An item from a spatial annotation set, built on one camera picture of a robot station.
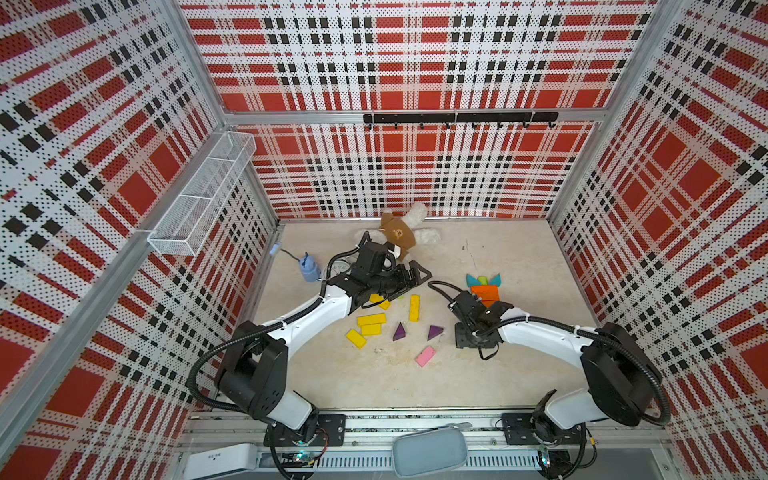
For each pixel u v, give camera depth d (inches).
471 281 39.9
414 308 37.7
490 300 38.8
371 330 35.8
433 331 35.5
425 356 34.0
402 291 28.8
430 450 27.1
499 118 35.0
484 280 40.0
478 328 24.8
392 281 28.7
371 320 36.8
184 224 35.9
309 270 38.5
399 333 34.8
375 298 26.1
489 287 39.7
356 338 35.4
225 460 25.5
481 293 39.1
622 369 17.4
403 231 42.4
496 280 39.9
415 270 28.9
